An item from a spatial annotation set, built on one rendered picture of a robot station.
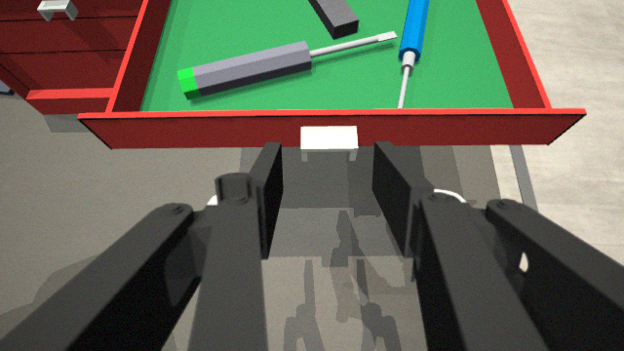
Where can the red box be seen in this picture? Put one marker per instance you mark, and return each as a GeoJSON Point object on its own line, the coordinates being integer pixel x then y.
{"type": "Point", "coordinates": [77, 56]}

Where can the blue-handled deburring tool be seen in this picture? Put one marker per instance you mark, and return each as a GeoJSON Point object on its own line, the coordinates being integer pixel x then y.
{"type": "Point", "coordinates": [412, 40]}

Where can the grey screwdriver with green band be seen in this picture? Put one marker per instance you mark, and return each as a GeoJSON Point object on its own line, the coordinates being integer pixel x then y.
{"type": "Point", "coordinates": [231, 73]}

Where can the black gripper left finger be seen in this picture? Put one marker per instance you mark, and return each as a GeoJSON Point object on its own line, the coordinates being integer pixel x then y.
{"type": "Point", "coordinates": [121, 302]}

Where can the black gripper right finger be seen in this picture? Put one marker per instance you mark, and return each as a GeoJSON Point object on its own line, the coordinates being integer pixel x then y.
{"type": "Point", "coordinates": [571, 297]}

